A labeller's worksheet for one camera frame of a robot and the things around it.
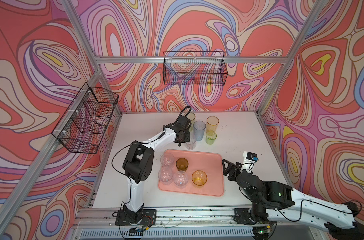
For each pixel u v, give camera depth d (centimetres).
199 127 99
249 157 58
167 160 91
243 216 74
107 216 75
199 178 84
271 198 49
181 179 84
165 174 83
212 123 96
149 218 72
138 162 51
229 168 61
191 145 97
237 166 60
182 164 88
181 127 75
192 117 99
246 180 48
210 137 99
